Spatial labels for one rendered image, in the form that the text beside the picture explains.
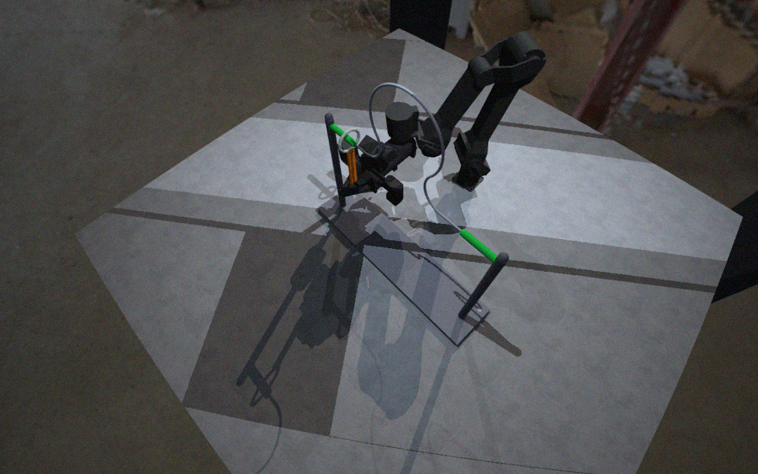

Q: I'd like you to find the orange handle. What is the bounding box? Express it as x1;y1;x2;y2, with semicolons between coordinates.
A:
338;128;360;185

